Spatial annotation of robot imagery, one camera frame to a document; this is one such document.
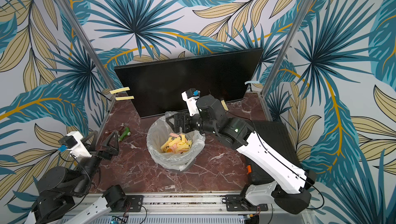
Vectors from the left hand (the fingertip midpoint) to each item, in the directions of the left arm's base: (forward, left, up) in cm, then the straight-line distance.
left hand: (110, 134), depth 58 cm
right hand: (+6, -24, +3) cm, 25 cm away
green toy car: (+20, +12, -35) cm, 42 cm away
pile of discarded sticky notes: (+11, -21, -30) cm, 38 cm away
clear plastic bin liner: (+8, -14, -14) cm, 21 cm away
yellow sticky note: (+18, +1, 0) cm, 18 cm away
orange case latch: (-2, -60, -30) cm, 67 cm away
